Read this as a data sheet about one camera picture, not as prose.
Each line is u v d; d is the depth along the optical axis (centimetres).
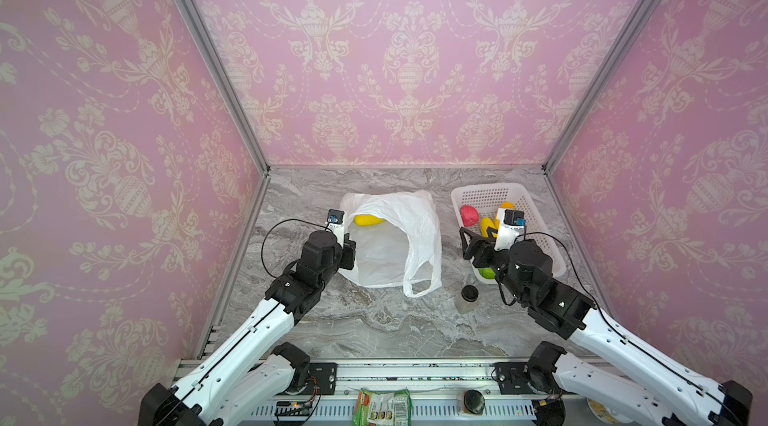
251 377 56
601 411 66
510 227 60
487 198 106
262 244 97
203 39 83
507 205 104
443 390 73
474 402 68
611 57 88
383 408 70
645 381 44
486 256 64
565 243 100
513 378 73
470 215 97
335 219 66
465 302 78
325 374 75
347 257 69
